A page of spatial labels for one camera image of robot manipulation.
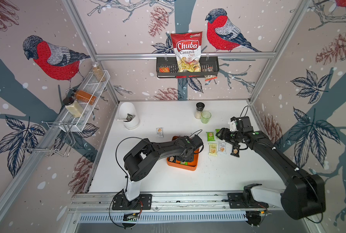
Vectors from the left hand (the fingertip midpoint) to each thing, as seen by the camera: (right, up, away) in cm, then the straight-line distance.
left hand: (189, 156), depth 88 cm
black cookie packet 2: (-11, 0, -3) cm, 11 cm away
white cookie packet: (-20, +13, +12) cm, 27 cm away
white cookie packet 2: (+22, +4, +4) cm, 22 cm away
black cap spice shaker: (+8, +31, +13) cm, 35 cm away
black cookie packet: (+29, +2, +2) cm, 29 cm away
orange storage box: (-3, -4, -4) cm, 6 cm away
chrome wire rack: (-59, +17, -30) cm, 68 cm away
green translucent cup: (+14, +24, +18) cm, 33 cm away
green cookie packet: (+15, +11, +9) cm, 21 cm away
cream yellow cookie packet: (+15, +4, +4) cm, 16 cm away
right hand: (+17, +15, -4) cm, 23 cm away
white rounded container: (-44, +27, +15) cm, 54 cm away
